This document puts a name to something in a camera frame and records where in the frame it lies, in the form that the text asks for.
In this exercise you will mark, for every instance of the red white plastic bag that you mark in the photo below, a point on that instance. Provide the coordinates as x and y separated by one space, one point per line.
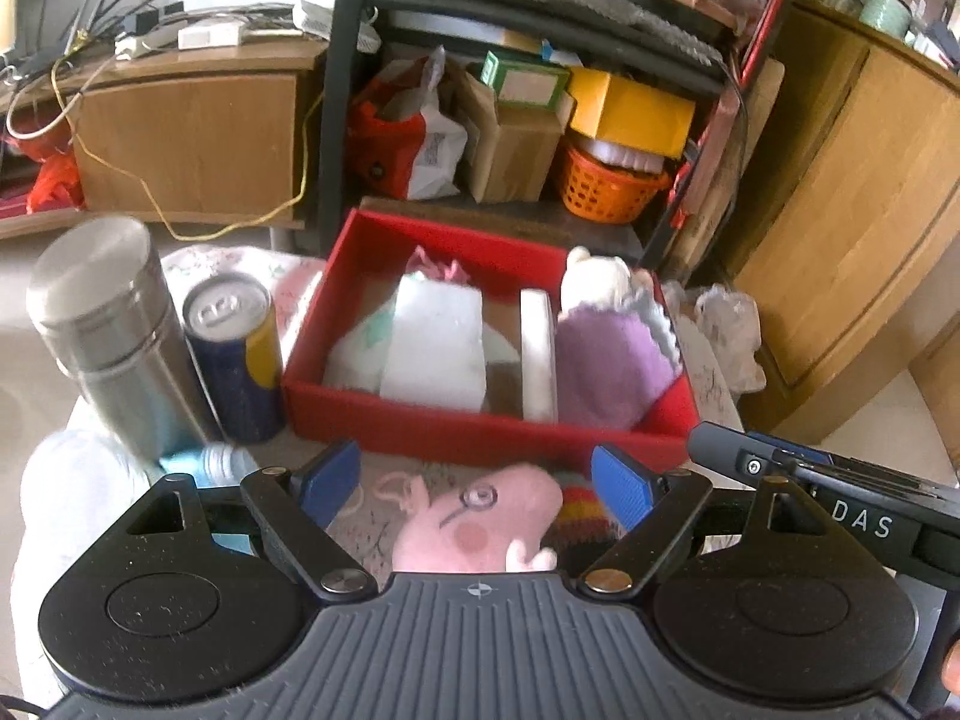
399 142

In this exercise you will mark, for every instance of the green white box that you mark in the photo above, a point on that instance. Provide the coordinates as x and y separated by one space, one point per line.
523 84

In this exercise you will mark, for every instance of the yellow box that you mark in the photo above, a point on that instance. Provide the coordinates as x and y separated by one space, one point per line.
617 110

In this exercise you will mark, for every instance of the wooden tv cabinet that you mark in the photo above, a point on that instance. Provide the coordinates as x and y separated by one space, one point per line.
210 137

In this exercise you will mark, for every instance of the pink knitted hat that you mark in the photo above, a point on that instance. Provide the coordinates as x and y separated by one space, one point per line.
420 263

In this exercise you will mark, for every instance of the purple knitted cloth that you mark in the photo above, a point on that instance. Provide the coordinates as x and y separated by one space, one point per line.
609 369

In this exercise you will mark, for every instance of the white power strip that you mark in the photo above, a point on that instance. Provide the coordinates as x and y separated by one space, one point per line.
182 35

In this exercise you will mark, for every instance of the blue tissue pack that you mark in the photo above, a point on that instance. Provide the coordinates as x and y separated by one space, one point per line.
216 466

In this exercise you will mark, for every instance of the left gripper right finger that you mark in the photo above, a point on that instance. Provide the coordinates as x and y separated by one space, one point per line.
657 512

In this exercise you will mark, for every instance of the cream bear plush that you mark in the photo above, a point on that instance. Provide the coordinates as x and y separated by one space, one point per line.
600 281

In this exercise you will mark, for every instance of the white sponge block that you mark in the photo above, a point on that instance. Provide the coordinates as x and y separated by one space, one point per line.
538 357

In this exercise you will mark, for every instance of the stainless steel thermos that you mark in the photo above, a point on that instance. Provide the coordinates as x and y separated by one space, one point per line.
99 299

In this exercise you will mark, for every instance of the blue yellow drink can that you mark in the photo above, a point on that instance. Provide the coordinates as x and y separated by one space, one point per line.
229 321

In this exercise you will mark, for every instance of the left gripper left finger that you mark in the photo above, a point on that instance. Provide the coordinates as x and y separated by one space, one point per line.
293 511

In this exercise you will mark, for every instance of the green white knitted cloth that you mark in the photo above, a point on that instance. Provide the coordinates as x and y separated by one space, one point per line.
357 360

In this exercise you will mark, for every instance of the red storage box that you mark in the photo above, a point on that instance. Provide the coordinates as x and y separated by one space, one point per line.
372 249

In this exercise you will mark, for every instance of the white foam block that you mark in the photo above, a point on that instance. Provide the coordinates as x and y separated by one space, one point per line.
435 358

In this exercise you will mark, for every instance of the orange plastic basket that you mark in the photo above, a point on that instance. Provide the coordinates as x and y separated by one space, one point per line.
601 194

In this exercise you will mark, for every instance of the black metal shelf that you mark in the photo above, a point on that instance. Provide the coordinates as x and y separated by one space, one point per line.
619 34

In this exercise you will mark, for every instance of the pig plush blue body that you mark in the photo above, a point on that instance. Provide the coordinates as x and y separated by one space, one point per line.
496 523

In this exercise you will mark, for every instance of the brown cardboard box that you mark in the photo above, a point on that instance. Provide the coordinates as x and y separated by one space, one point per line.
510 149

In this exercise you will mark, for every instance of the striped knitted item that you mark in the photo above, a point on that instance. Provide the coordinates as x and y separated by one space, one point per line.
581 532

